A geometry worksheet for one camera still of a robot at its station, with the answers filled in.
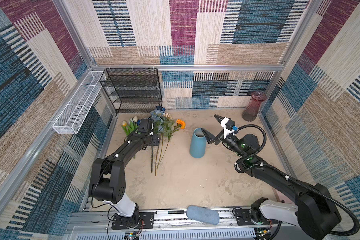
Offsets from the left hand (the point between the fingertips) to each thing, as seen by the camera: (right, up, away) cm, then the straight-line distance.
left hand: (152, 137), depth 92 cm
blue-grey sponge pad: (+30, -36, -20) cm, 51 cm away
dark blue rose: (+2, +20, +23) cm, 31 cm away
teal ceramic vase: (+27, -3, -7) cm, 28 cm away
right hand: (+30, +8, -22) cm, 38 cm away
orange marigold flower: (+18, +7, +16) cm, 25 cm away
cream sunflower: (+9, +9, +13) cm, 18 cm away
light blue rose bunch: (+2, +14, +5) cm, 14 cm away
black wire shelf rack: (-17, +33, +17) cm, 41 cm away
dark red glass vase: (+66, +17, +13) cm, 69 cm away
